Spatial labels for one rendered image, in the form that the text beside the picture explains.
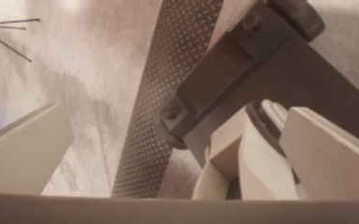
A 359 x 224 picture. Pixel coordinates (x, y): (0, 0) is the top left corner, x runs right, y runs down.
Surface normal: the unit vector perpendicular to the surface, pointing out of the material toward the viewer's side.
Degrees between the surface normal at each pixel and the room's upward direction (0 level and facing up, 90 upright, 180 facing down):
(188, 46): 23
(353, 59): 0
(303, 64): 0
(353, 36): 0
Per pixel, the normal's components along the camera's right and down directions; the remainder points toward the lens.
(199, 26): -0.28, 0.18
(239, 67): -0.61, 0.03
